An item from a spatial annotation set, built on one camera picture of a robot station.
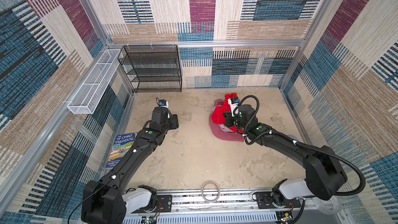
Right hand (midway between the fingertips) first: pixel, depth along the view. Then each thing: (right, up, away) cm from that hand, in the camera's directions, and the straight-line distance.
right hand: (224, 115), depth 86 cm
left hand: (-28, +1, -3) cm, 28 cm away
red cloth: (-2, -2, +9) cm, 9 cm away
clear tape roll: (+47, -41, -13) cm, 64 cm away
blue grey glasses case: (+42, -14, +8) cm, 45 cm away
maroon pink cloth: (+1, -11, +9) cm, 14 cm away
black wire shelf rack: (-46, +31, +23) cm, 60 cm away
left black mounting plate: (-30, -40, -12) cm, 52 cm away
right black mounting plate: (+20, -39, -13) cm, 45 cm away
